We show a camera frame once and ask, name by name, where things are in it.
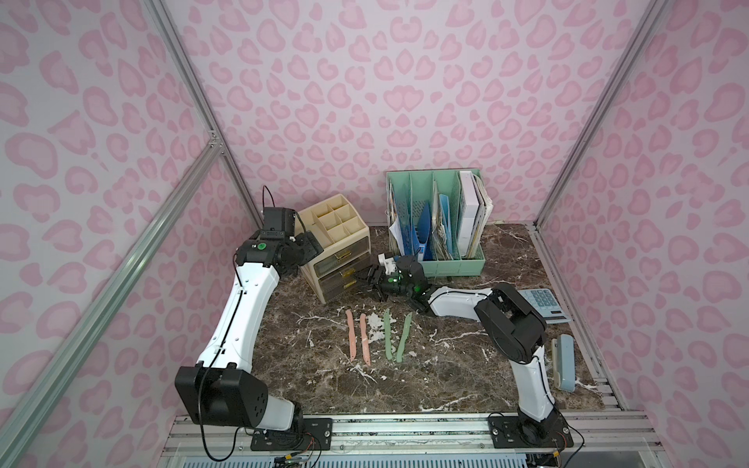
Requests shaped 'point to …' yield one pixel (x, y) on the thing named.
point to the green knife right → (405, 335)
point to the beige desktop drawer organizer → (335, 227)
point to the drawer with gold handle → (342, 256)
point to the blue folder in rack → (445, 206)
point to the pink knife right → (365, 346)
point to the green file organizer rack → (437, 214)
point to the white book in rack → (468, 212)
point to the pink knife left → (352, 336)
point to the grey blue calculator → (543, 302)
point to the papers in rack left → (395, 228)
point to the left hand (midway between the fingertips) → (309, 246)
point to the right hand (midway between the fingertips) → (352, 282)
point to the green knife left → (387, 334)
